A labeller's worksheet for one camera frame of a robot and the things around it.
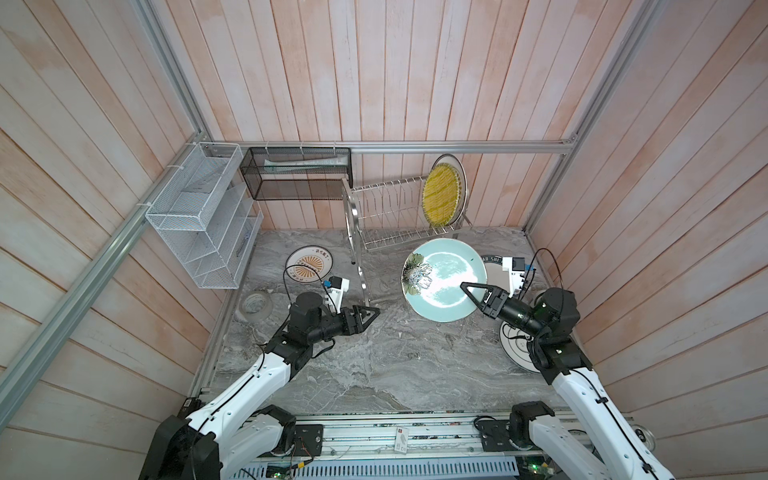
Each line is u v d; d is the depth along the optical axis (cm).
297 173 105
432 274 69
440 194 83
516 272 64
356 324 67
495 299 61
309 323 61
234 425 46
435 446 73
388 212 114
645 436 62
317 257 111
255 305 98
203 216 66
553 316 53
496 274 66
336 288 71
